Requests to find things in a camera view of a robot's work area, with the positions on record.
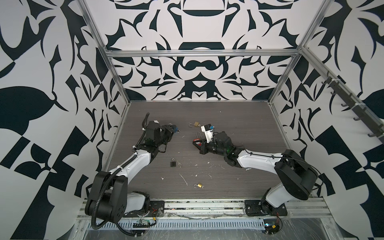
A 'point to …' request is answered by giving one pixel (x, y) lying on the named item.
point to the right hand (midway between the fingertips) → (193, 143)
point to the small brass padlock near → (199, 184)
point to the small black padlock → (173, 162)
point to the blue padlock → (176, 129)
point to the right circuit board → (271, 226)
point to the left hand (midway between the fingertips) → (177, 124)
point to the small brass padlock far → (196, 124)
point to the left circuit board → (142, 223)
